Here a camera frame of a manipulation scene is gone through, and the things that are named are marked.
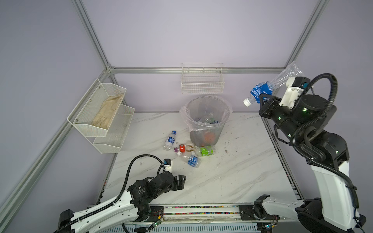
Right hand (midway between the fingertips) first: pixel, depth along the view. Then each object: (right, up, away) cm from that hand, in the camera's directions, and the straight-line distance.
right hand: (260, 93), depth 51 cm
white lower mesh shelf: (-67, -21, +24) cm, 74 cm away
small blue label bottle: (-39, -22, +47) cm, 65 cm away
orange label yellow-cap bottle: (-13, -19, +39) cm, 45 cm away
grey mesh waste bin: (-21, -19, +41) cm, 49 cm away
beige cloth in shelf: (-72, -4, +29) cm, 78 cm away
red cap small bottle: (-31, -27, +44) cm, 60 cm away
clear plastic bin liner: (-14, -2, +50) cm, 52 cm away
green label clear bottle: (-15, -28, +42) cm, 53 cm away
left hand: (-32, -39, +24) cm, 56 cm away
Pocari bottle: (-24, -33, +37) cm, 55 cm away
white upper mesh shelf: (-78, -5, +27) cm, 83 cm away
